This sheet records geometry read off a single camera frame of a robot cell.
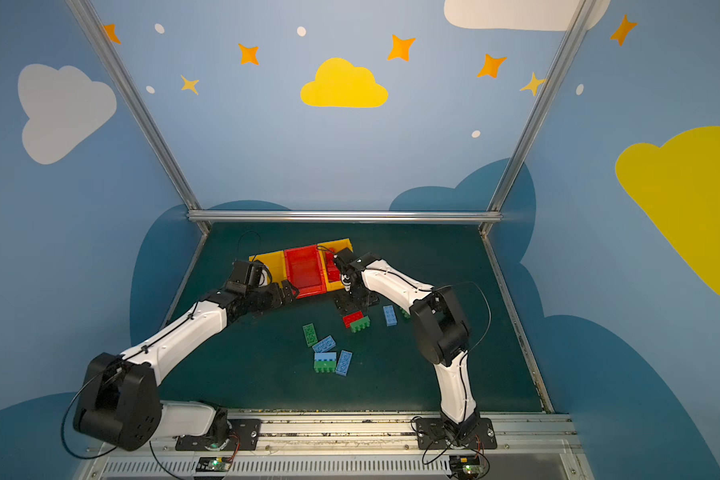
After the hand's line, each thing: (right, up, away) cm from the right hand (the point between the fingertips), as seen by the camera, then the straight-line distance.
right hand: (355, 304), depth 92 cm
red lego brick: (-8, +10, +9) cm, 15 cm away
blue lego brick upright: (+11, -4, +3) cm, 13 cm away
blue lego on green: (-8, -14, -8) cm, 18 cm away
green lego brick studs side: (+16, -4, +3) cm, 17 cm away
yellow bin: (-28, +13, +11) cm, 33 cm away
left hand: (-19, +3, -5) cm, 20 cm away
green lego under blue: (-7, -16, -8) cm, 20 cm away
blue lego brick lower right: (-3, -17, -4) cm, 18 cm away
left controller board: (-34, -35, -21) cm, 53 cm away
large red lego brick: (0, -4, +2) cm, 4 cm away
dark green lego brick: (-14, -10, -2) cm, 17 cm away
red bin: (-18, +10, +11) cm, 23 cm away
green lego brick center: (+2, -6, +1) cm, 7 cm away
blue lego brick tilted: (-9, -12, -2) cm, 15 cm away
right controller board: (+28, -36, -21) cm, 50 cm away
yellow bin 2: (-8, +19, +16) cm, 26 cm away
